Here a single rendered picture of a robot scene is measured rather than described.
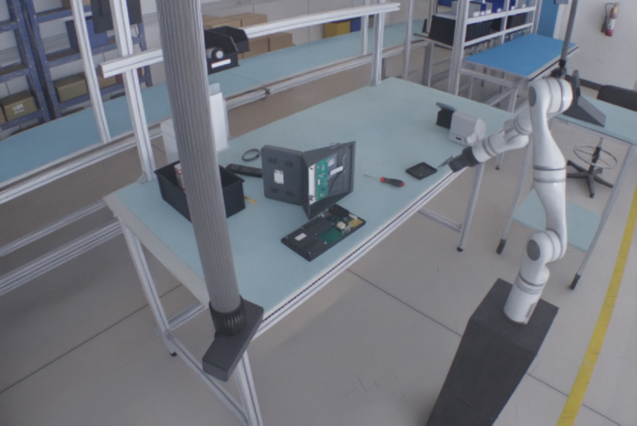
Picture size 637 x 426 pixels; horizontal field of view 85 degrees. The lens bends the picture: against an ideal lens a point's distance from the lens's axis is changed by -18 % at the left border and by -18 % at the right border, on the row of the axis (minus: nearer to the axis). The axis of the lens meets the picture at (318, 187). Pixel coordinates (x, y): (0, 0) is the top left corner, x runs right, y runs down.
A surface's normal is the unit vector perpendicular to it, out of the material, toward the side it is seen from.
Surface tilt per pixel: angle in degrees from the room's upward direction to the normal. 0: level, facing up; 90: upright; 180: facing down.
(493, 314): 0
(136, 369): 0
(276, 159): 90
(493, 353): 90
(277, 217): 0
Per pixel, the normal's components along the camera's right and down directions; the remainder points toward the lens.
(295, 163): -0.37, 0.50
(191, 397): 0.00, -0.84
